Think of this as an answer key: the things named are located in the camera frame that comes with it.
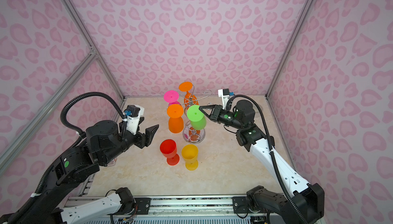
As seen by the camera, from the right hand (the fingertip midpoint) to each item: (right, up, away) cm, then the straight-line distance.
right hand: (200, 109), depth 63 cm
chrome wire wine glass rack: (-6, -16, +35) cm, 39 cm away
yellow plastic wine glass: (-6, -23, +17) cm, 29 cm away
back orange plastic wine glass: (-5, +5, +12) cm, 14 cm away
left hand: (-19, -4, -5) cm, 20 cm away
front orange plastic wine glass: (-11, -1, +6) cm, 13 cm away
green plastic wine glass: (-1, -4, +1) cm, 4 cm away
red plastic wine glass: (-17, -20, +16) cm, 30 cm away
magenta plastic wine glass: (-14, +6, +12) cm, 20 cm away
